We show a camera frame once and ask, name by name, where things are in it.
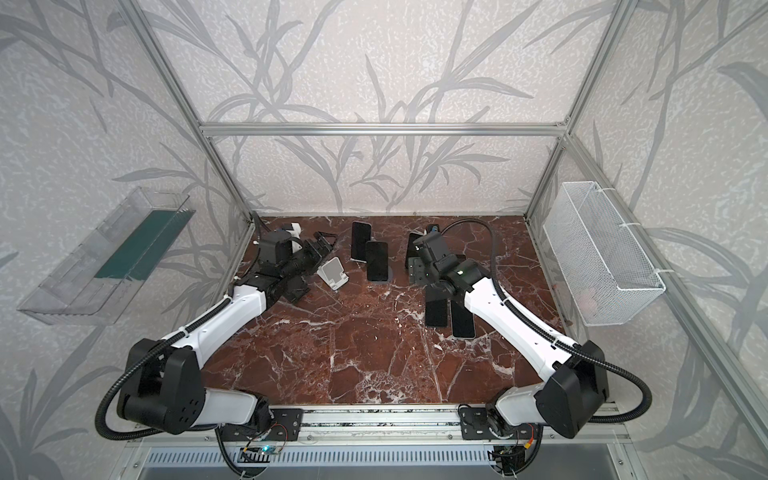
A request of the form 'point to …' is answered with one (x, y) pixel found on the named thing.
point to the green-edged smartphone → (413, 250)
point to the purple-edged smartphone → (360, 234)
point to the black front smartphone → (463, 321)
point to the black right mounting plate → (475, 424)
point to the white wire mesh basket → (609, 273)
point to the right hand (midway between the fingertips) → (426, 256)
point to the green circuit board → (270, 450)
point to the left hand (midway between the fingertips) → (337, 235)
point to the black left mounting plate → (286, 426)
